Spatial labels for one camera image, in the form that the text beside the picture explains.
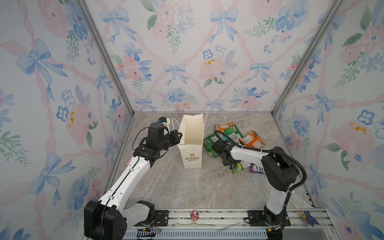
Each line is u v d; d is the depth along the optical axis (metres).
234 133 1.00
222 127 1.07
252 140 1.00
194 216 0.71
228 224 0.73
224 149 0.70
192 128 0.80
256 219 0.73
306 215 0.73
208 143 0.98
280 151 0.53
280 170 0.49
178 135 0.75
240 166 0.89
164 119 0.70
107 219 0.38
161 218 0.75
